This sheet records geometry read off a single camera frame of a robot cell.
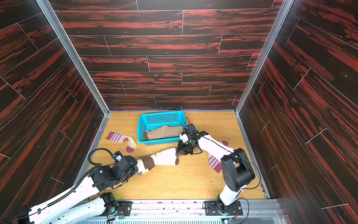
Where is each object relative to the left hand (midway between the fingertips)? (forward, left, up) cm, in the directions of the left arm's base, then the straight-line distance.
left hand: (139, 167), depth 77 cm
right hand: (+13, -22, -4) cm, 26 cm away
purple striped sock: (+20, +12, -10) cm, 26 cm away
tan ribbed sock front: (+31, -10, -6) cm, 33 cm away
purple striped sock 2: (+8, -46, -10) cm, 48 cm away
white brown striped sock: (+9, -15, -5) cm, 18 cm away
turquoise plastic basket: (+40, +4, -6) cm, 40 cm away
